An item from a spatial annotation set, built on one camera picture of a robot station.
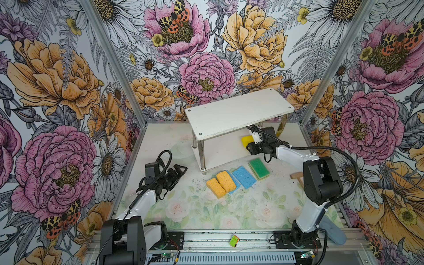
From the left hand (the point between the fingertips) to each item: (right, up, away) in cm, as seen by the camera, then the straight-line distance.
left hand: (183, 177), depth 87 cm
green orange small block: (+25, -24, -14) cm, 37 cm away
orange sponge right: (+22, -2, +1) cm, 22 cm away
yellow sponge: (+35, +20, +10) cm, 41 cm away
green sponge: (+41, +3, +7) cm, 42 cm away
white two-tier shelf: (+18, +25, -16) cm, 35 cm away
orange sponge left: (+17, -5, 0) cm, 18 cm away
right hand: (+37, +14, +10) cm, 41 cm away
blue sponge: (+33, -1, +7) cm, 33 cm away
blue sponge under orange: (+29, -5, +4) cm, 29 cm away
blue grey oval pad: (+70, -21, -12) cm, 74 cm away
